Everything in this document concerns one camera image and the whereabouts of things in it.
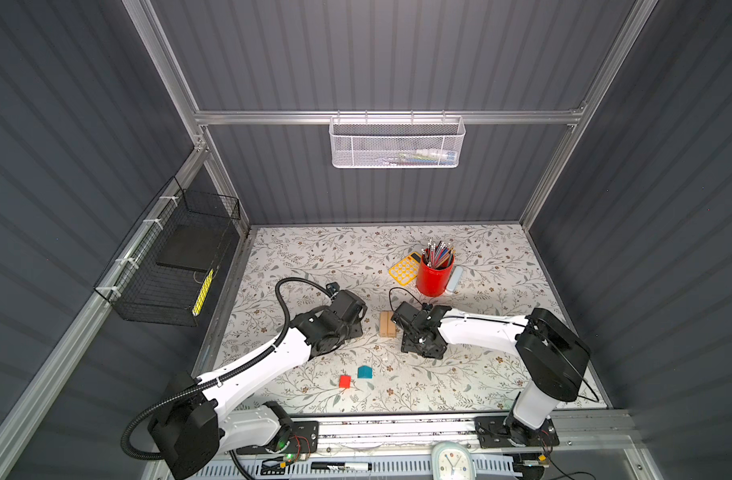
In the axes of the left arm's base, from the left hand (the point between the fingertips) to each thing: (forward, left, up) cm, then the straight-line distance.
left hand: (355, 323), depth 82 cm
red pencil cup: (+14, -25, +2) cm, 29 cm away
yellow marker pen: (-2, +35, +16) cm, 39 cm away
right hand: (-4, -18, -11) cm, 21 cm away
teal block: (-10, -2, -11) cm, 15 cm away
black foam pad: (+14, +40, +18) cm, 46 cm away
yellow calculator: (+25, -18, -9) cm, 32 cm away
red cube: (-12, +4, -11) cm, 17 cm away
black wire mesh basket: (+8, +45, +17) cm, 49 cm away
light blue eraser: (+19, -35, -7) cm, 40 cm away
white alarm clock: (-32, -21, -8) cm, 39 cm away
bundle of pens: (+22, -27, +1) cm, 35 cm away
